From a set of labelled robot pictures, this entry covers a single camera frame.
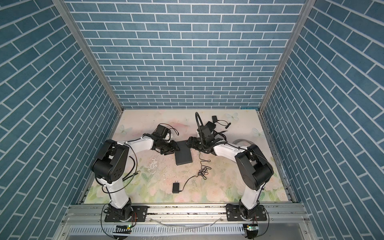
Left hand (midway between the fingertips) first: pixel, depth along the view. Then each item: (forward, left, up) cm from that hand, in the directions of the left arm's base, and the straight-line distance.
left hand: (178, 150), depth 95 cm
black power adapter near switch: (+28, -26, -1) cm, 38 cm away
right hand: (+1, -7, +6) cm, 9 cm away
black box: (-3, -4, -1) cm, 5 cm away
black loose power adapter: (-23, 0, -1) cm, 23 cm away
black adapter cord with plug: (+20, -35, -1) cm, 41 cm away
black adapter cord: (-14, -15, -1) cm, 21 cm away
